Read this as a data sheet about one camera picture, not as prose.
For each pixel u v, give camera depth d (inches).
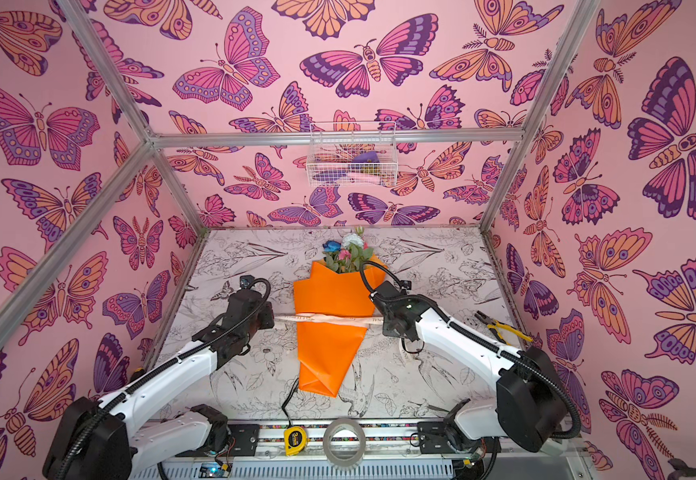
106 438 15.5
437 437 29.1
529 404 16.2
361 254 41.5
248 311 25.4
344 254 42.3
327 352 34.2
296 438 28.7
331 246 43.0
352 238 41.6
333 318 34.5
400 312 24.0
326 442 27.5
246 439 28.9
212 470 28.5
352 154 37.6
